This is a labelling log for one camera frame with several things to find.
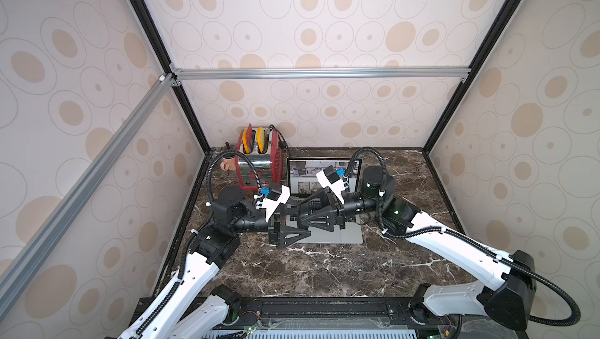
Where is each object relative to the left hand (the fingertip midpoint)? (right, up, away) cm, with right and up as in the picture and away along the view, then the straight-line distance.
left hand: (308, 225), depth 57 cm
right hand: (-1, +1, -2) cm, 2 cm away
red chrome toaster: (-16, +16, +35) cm, 41 cm away
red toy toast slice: (-23, +28, +37) cm, 52 cm away
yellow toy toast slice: (-19, +26, +38) cm, 50 cm away
